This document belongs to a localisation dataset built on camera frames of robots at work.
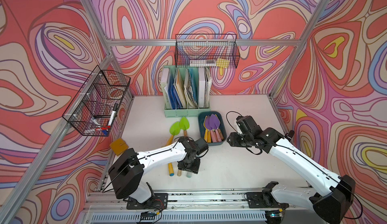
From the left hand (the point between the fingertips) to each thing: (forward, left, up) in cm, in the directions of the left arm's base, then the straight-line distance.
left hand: (194, 172), depth 78 cm
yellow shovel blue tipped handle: (+2, +13, -2) cm, 13 cm away
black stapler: (+21, -59, 0) cm, 63 cm away
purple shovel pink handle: (+33, -12, -2) cm, 35 cm away
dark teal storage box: (+29, -18, -2) cm, 34 cm away
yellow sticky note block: (+16, +47, -4) cm, 50 cm away
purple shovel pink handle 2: (+33, -14, -2) cm, 35 cm away
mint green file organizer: (+45, +5, +16) cm, 48 cm away
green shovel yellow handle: (+29, +13, -5) cm, 33 cm away
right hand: (+11, -20, +11) cm, 25 cm away
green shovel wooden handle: (+32, +7, -4) cm, 33 cm away
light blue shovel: (-1, +3, -3) cm, 4 cm away
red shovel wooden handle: (0, +8, -2) cm, 8 cm away
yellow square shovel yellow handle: (+24, -7, -3) cm, 25 cm away
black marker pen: (+17, +38, +26) cm, 50 cm away
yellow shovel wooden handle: (+24, -17, -3) cm, 30 cm away
